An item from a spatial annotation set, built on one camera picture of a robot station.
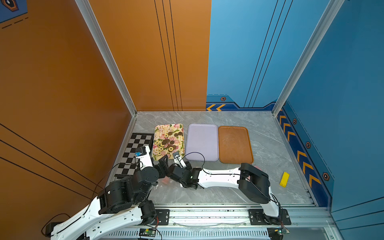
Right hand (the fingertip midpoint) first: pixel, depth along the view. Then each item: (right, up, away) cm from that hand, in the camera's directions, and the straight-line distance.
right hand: (178, 166), depth 85 cm
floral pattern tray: (-16, +20, +24) cm, 35 cm away
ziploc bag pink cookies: (+48, -2, +6) cm, 48 cm away
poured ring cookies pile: (-8, +11, +15) cm, 21 cm away
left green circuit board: (-13, -28, -14) cm, 34 cm away
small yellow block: (+61, -8, 0) cm, 62 cm away
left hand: (-4, +10, -19) cm, 22 cm away
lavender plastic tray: (+14, +11, +18) cm, 26 cm away
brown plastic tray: (+36, +10, +16) cm, 41 cm away
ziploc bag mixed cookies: (-1, +3, -29) cm, 29 cm away
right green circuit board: (+48, -28, -14) cm, 58 cm away
